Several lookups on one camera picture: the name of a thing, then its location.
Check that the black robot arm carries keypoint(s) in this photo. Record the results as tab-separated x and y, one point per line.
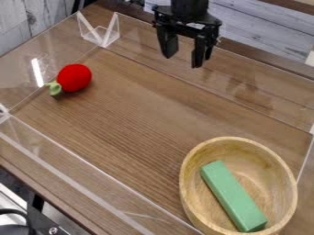
188	8

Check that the clear acrylic enclosure wall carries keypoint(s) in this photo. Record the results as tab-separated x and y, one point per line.
100	150

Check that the green rectangular block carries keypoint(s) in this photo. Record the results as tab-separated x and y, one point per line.
232	197

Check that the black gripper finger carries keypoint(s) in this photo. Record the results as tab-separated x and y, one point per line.
202	51
167	39

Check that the red plush strawberry toy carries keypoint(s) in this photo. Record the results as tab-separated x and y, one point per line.
72	79

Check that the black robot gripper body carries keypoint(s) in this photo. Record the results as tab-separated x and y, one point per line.
170	25

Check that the black table leg bracket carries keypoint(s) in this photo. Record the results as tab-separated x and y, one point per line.
43	225

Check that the light wooden bowl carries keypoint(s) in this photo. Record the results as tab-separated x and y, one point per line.
263	175

